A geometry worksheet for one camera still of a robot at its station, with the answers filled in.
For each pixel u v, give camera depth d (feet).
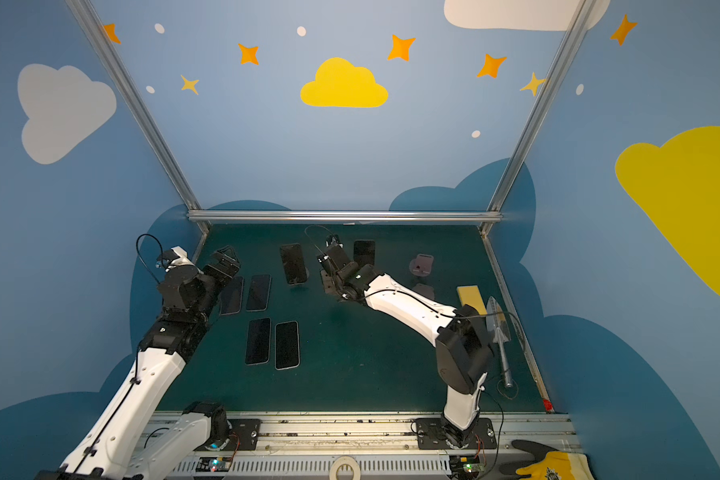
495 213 3.81
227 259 2.20
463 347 1.51
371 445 2.42
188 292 1.77
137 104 2.76
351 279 2.05
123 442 1.34
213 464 2.32
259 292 3.32
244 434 2.45
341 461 2.31
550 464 2.26
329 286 2.51
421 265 3.34
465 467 2.34
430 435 2.45
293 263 3.31
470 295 3.29
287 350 2.99
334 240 2.42
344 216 4.22
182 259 2.12
